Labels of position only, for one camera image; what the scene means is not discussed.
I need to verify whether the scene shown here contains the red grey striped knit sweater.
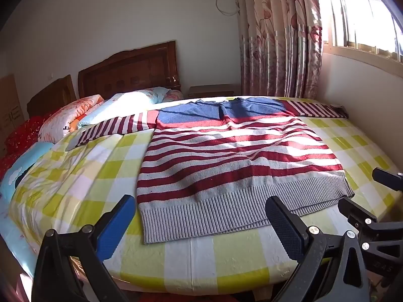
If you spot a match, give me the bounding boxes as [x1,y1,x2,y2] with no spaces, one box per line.
[68,97,356,245]

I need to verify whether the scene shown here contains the light blue pillow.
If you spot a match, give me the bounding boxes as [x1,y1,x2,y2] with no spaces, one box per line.
[77,86,183,129]

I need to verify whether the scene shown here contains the large wooden headboard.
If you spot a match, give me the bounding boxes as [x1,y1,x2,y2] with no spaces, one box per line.
[78,40,182,99]

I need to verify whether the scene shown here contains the pink floral curtain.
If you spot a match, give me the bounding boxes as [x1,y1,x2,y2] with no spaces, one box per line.
[234,0,323,99]

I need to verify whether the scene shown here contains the wooden nightstand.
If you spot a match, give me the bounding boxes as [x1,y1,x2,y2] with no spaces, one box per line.
[188,84,235,99]

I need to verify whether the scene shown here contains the yellow checked bed sheet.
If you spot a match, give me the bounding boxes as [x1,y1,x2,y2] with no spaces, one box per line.
[8,96,402,293]

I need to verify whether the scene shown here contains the beige cabinet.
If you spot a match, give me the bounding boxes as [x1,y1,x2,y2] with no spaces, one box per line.
[0,74,25,152]

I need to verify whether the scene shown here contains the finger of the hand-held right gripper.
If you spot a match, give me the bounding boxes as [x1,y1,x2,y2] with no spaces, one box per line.
[338,196,403,290]
[372,168,403,193]

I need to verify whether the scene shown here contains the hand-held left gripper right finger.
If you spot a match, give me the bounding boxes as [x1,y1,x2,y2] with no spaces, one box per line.
[265,195,371,302]

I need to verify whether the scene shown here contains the window with metal bars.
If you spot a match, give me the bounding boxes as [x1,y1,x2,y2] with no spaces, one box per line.
[315,0,403,62]

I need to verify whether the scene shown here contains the small wooden headboard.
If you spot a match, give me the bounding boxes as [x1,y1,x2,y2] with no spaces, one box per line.
[27,75,77,117]

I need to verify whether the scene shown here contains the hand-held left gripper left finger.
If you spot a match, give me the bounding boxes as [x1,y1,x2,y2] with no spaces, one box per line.
[31,194,137,302]

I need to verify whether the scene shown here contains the orange floral white pillow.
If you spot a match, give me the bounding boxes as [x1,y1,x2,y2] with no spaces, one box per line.
[38,94,104,142]

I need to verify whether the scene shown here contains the blue cartoon sheet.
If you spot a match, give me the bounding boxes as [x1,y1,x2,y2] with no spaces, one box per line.
[0,141,54,258]

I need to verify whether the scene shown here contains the red floral blanket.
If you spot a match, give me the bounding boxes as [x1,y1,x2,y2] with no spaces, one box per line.
[0,108,60,180]

